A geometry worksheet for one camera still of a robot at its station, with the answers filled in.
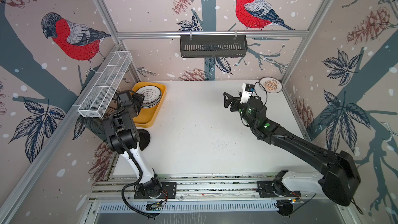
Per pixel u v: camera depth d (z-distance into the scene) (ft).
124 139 1.75
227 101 2.24
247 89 2.08
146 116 3.40
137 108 2.82
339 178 1.27
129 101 2.60
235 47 3.05
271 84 3.90
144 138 2.96
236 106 2.21
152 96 3.51
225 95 2.43
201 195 2.39
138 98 3.00
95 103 2.31
